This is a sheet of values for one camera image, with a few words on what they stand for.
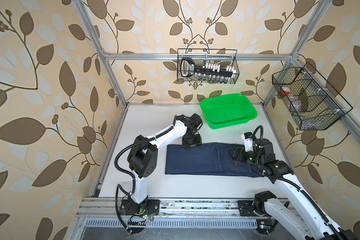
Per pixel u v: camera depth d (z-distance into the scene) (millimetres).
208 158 902
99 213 739
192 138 737
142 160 491
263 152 588
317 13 731
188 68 856
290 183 484
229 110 1155
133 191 583
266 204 621
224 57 911
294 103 708
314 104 730
